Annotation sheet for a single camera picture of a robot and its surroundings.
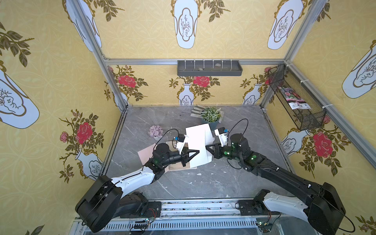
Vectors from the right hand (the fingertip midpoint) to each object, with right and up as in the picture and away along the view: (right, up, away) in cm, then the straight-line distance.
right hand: (206, 150), depth 76 cm
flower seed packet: (+47, +25, 0) cm, 53 cm away
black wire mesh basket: (+58, +16, +8) cm, 61 cm away
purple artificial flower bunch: (-30, +8, +18) cm, 37 cm away
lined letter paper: (-17, +3, -6) cm, 18 cm away
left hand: (-3, -1, -2) cm, 4 cm away
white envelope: (-4, +7, -3) cm, 8 cm away
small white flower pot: (-29, +4, +19) cm, 35 cm away
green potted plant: (+5, +19, +17) cm, 26 cm away
